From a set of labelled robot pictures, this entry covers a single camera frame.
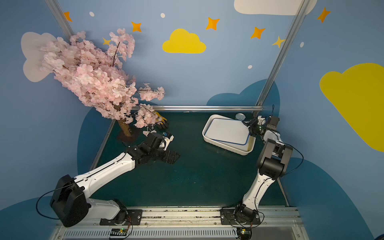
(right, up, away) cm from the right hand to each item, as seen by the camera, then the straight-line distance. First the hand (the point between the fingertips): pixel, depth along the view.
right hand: (245, 122), depth 98 cm
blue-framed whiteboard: (-8, -6, +4) cm, 11 cm away
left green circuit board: (-72, -56, -25) cm, 94 cm away
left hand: (-45, -17, -16) cm, 51 cm away
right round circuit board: (-9, -57, -25) cm, 62 cm away
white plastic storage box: (-6, -17, -5) cm, 19 cm away
